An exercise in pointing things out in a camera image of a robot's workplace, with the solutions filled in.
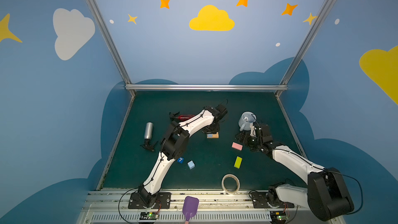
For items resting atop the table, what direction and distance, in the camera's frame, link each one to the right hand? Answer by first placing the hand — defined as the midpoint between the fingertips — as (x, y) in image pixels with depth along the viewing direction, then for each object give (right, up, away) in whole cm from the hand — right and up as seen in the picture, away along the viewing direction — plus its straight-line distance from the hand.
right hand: (240, 136), depth 89 cm
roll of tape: (-5, -20, -9) cm, 23 cm away
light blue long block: (-18, -1, +5) cm, 19 cm away
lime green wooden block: (-2, -14, -3) cm, 15 cm away
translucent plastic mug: (+8, +8, +16) cm, 19 cm away
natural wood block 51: (-15, -1, +7) cm, 16 cm away
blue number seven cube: (-35, -13, -3) cm, 37 cm away
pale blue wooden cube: (-29, -15, -5) cm, 33 cm away
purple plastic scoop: (-29, -31, -17) cm, 45 cm away
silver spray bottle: (-56, 0, +5) cm, 56 cm away
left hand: (-15, +1, +6) cm, 16 cm away
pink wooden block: (-1, -7, +4) cm, 8 cm away
